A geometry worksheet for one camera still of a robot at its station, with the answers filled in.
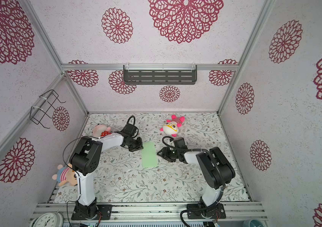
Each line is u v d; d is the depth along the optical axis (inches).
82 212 26.6
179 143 30.2
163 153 33.5
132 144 34.1
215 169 17.4
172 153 32.9
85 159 21.0
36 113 28.4
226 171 19.2
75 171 21.7
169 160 34.0
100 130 39.5
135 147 35.2
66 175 31.3
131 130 32.6
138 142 35.4
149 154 37.4
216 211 27.4
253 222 27.0
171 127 40.3
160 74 37.5
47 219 27.0
